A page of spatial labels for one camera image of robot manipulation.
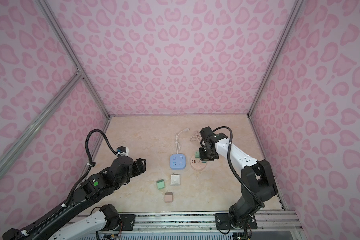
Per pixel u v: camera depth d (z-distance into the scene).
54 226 0.42
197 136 1.04
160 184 0.84
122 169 0.53
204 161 0.88
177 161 0.92
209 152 0.73
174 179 0.84
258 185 0.44
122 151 0.65
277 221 0.75
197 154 0.90
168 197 0.80
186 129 1.09
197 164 0.90
